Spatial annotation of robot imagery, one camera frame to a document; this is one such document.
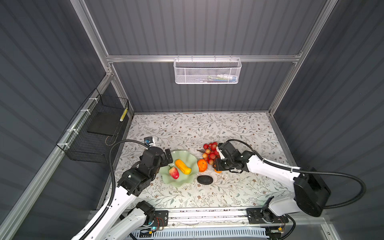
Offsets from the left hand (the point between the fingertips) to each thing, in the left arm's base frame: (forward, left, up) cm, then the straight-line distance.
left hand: (162, 152), depth 73 cm
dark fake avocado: (-8, -21, -18) cm, 29 cm away
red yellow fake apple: (-3, -4, -18) cm, 19 cm away
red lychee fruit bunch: (+8, -27, -17) cm, 33 cm away
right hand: (-2, -29, -16) cm, 33 cm away
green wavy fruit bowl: (+6, -12, -18) cm, 22 cm away
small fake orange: (-3, -30, -21) cm, 37 cm away
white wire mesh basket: (+77, -31, +1) cm, 83 cm away
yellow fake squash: (-1, -10, -18) cm, 21 cm away
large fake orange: (0, -21, -17) cm, 27 cm away
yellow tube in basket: (+21, +22, +6) cm, 31 cm away
